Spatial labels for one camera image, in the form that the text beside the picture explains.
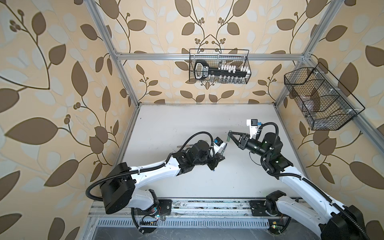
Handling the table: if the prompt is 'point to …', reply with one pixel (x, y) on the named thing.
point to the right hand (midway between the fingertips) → (230, 135)
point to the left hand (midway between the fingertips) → (225, 156)
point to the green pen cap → (228, 138)
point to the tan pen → (181, 146)
